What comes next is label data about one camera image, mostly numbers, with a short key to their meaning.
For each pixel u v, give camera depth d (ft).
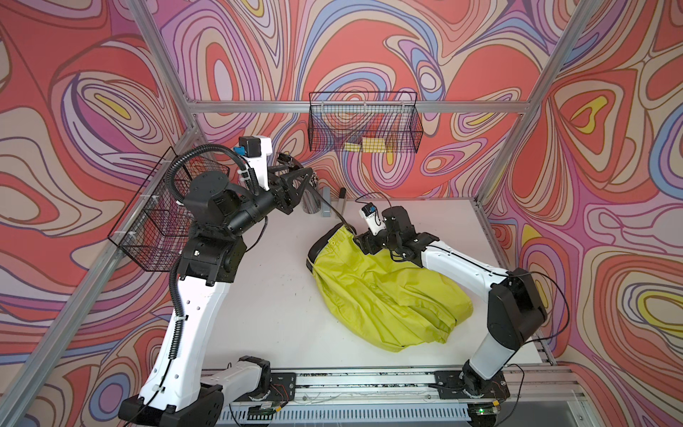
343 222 3.16
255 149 1.44
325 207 3.68
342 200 3.80
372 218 2.45
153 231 2.31
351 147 2.71
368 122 3.18
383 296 2.82
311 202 3.65
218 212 1.29
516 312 1.49
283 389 2.36
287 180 1.54
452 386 2.40
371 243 2.51
